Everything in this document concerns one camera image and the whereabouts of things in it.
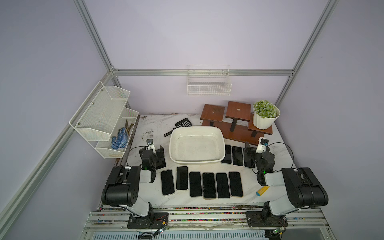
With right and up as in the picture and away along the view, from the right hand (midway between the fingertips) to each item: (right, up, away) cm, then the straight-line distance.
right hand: (254, 144), depth 92 cm
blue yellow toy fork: (0, -26, -10) cm, 28 cm away
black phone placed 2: (-37, -22, -8) cm, 44 cm away
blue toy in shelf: (-81, +2, -5) cm, 81 cm away
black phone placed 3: (-29, -23, -8) cm, 38 cm away
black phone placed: (-44, -20, -8) cm, 49 cm away
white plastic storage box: (-36, -1, +12) cm, 38 cm away
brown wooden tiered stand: (-7, +14, +9) cm, 18 cm away
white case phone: (-60, -15, +4) cm, 62 cm away
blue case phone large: (-16, -9, +1) cm, 19 cm away
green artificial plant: (+2, +21, -11) cm, 24 cm away
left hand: (-64, -3, +3) cm, 64 cm away
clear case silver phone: (-53, -23, -7) cm, 58 cm away
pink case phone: (-13, -24, -7) cm, 29 cm away
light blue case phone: (-21, -24, -8) cm, 33 cm away
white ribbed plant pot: (+2, +13, -6) cm, 15 cm away
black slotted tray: (-46, +15, +23) cm, 53 cm away
